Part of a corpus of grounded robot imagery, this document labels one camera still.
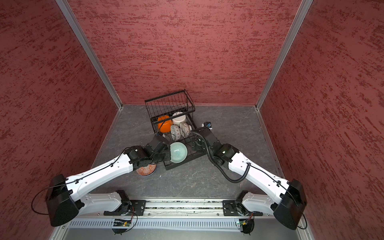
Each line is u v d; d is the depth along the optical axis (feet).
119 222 2.39
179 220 2.34
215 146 1.84
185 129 3.07
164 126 3.11
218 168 1.67
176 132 3.02
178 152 2.67
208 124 2.22
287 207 1.22
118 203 2.01
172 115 3.39
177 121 3.33
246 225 2.33
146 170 2.69
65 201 1.25
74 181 1.38
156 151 1.94
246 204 2.02
